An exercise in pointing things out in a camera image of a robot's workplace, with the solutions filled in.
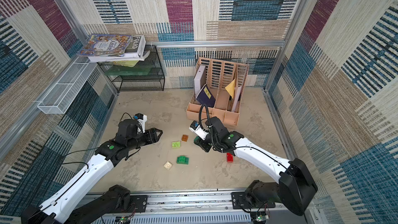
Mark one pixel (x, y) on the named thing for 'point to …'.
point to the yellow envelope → (230, 87)
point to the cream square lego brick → (168, 165)
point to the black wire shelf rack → (146, 75)
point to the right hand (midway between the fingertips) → (197, 137)
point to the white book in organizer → (200, 80)
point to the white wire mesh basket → (57, 101)
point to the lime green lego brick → (176, 144)
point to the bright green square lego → (183, 159)
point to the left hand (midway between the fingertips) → (157, 132)
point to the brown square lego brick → (184, 137)
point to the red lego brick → (229, 157)
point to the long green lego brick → (176, 159)
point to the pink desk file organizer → (218, 85)
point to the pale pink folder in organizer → (237, 98)
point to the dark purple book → (205, 97)
